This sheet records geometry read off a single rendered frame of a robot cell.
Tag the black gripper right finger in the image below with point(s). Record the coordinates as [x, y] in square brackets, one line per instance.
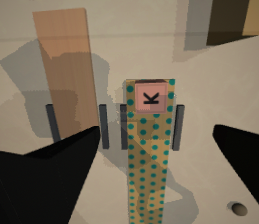
[241, 148]

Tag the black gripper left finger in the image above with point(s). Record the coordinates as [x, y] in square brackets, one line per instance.
[43, 186]

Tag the brown labelled cube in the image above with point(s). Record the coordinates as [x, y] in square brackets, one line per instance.
[151, 96]

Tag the tan wooden strip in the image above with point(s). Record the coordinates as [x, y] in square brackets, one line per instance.
[69, 71]

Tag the tan strip with teal polka dots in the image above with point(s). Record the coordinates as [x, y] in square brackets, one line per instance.
[148, 151]

